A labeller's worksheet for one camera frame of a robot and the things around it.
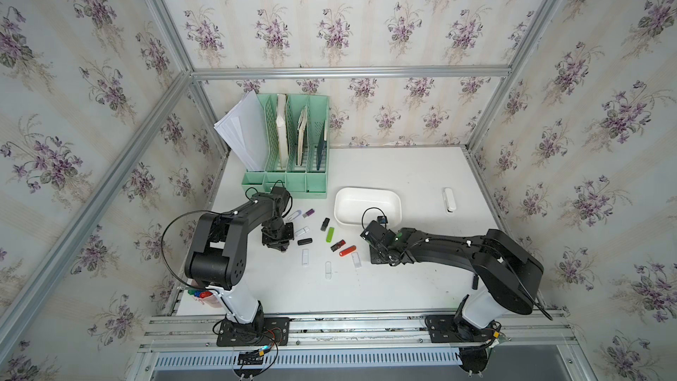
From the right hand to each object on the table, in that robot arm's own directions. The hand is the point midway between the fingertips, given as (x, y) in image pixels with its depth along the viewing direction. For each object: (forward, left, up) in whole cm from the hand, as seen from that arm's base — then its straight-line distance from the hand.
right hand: (378, 255), depth 89 cm
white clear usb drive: (-2, +8, +1) cm, 8 cm away
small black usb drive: (+11, +19, +1) cm, 22 cm away
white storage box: (+18, +6, +2) cm, 19 cm away
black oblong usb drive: (+4, +25, +1) cm, 26 cm away
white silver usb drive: (+8, +27, +2) cm, 28 cm away
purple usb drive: (+15, +26, +1) cm, 30 cm away
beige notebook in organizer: (+42, +29, +22) cm, 55 cm away
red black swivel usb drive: (+3, +14, +1) cm, 14 cm away
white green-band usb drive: (-5, +17, 0) cm, 18 cm away
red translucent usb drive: (0, +12, +1) cm, 12 cm away
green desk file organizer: (+39, +31, +21) cm, 54 cm away
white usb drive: (-1, +25, 0) cm, 25 cm away
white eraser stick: (+21, -29, +2) cm, 36 cm away
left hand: (+2, +31, 0) cm, 31 cm away
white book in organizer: (+37, +35, +26) cm, 57 cm away
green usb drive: (+7, +17, +1) cm, 18 cm away
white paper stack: (+37, +49, +24) cm, 66 cm away
